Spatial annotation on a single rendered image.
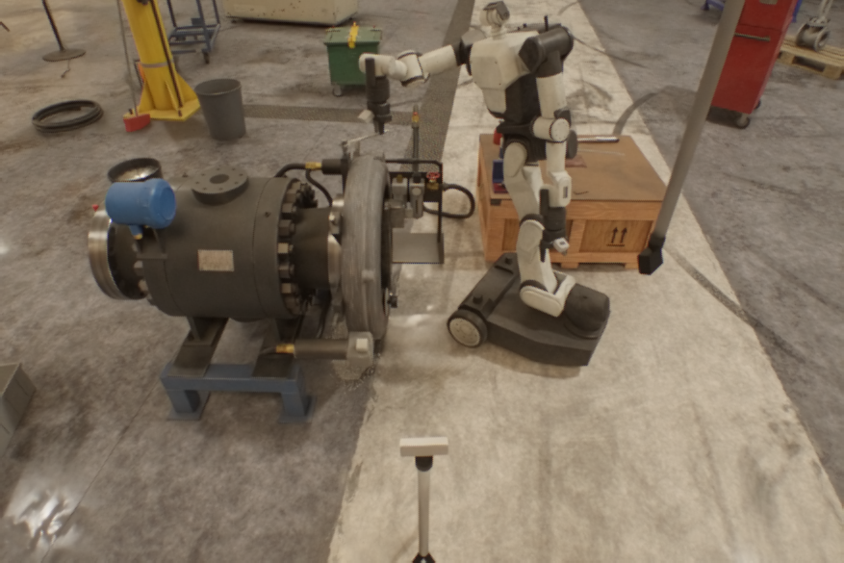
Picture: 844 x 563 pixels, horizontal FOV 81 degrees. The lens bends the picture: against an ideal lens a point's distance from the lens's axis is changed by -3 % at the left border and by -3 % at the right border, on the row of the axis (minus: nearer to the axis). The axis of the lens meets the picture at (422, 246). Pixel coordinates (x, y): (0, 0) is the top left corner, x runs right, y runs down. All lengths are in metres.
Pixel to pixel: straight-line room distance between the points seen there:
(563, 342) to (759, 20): 3.55
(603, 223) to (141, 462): 2.45
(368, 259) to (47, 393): 1.70
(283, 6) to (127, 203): 6.46
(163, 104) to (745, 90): 5.26
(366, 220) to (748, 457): 1.78
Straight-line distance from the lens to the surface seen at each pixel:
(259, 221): 1.94
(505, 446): 2.23
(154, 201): 1.87
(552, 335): 2.41
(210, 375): 2.25
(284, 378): 2.14
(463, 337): 2.51
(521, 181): 2.12
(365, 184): 1.83
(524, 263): 2.36
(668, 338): 2.84
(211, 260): 1.98
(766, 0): 5.18
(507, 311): 2.48
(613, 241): 3.04
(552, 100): 1.87
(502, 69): 1.92
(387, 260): 2.05
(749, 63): 5.28
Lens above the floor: 1.88
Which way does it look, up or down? 37 degrees down
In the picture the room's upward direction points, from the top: straight up
